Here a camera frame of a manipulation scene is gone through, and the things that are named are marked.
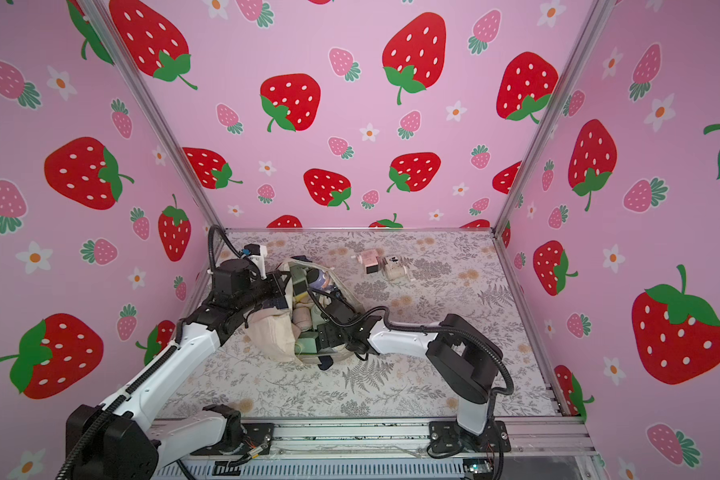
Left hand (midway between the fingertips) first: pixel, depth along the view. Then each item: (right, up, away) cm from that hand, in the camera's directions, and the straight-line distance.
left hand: (293, 273), depth 81 cm
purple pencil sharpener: (+6, -4, +6) cm, 9 cm away
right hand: (+8, -19, +6) cm, 21 cm away
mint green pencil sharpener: (+3, -20, +3) cm, 21 cm away
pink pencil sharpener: (+21, +4, +25) cm, 32 cm away
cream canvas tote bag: (+3, -17, +8) cm, 19 cm away
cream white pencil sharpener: (+30, 0, +24) cm, 38 cm away
